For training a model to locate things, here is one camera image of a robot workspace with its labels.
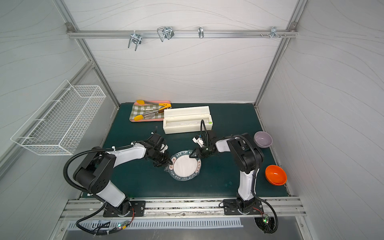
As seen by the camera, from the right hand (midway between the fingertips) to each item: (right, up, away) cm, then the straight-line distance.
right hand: (191, 156), depth 93 cm
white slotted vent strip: (-37, -27, -22) cm, 51 cm away
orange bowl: (+47, -8, -11) cm, 49 cm away
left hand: (-11, -3, -5) cm, 13 cm away
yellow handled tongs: (-24, +34, +25) cm, 48 cm away
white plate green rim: (-4, -4, -8) cm, 10 cm away
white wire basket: (-61, +20, -25) cm, 69 cm away
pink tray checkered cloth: (-35, +29, +22) cm, 51 cm away
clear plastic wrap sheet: (-4, -4, -8) cm, 10 cm away
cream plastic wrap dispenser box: (-4, +23, +12) cm, 26 cm away
